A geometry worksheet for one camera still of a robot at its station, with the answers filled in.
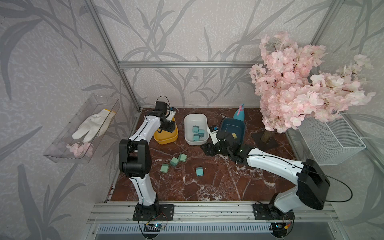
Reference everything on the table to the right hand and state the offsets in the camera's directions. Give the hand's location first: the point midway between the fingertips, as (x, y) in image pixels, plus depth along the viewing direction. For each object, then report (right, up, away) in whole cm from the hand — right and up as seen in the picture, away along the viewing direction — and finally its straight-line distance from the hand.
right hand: (204, 143), depth 81 cm
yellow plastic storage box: (-26, +2, +17) cm, 31 cm away
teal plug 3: (-5, +1, +21) cm, 21 cm away
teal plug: (-6, +7, +25) cm, 26 cm away
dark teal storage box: (+24, +9, +27) cm, 38 cm away
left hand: (-21, +9, +14) cm, 27 cm away
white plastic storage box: (-9, +13, +29) cm, 33 cm away
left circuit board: (-24, -39, -10) cm, 47 cm away
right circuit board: (+37, -41, -9) cm, 56 cm away
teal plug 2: (-2, +4, +20) cm, 20 cm away
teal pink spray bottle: (+24, +17, +18) cm, 35 cm away
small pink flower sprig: (-49, +1, -21) cm, 53 cm away
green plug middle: (-18, -12, +9) cm, 24 cm away
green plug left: (-23, -15, +6) cm, 28 cm away
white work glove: (-50, +11, -13) cm, 53 cm away
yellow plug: (+21, +2, +21) cm, 30 cm away
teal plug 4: (-3, -17, +6) cm, 19 cm away
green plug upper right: (-13, -10, +10) cm, 20 cm away
